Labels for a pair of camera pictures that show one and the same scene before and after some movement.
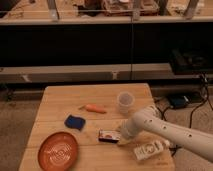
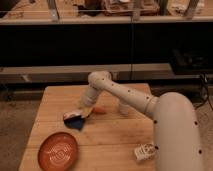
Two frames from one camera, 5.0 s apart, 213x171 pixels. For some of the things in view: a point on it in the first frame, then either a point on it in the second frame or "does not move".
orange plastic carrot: x=93 y=108 does not move
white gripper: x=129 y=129 → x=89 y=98
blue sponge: x=74 y=122 does not move
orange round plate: x=58 y=151 does not move
